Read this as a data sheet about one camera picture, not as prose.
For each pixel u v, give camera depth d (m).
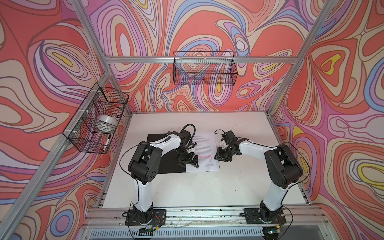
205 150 0.99
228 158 0.82
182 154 0.79
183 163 0.82
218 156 0.84
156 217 0.73
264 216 0.66
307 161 0.84
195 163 0.82
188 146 0.84
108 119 0.75
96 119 0.68
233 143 0.73
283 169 0.49
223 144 0.81
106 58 0.86
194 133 0.89
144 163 0.52
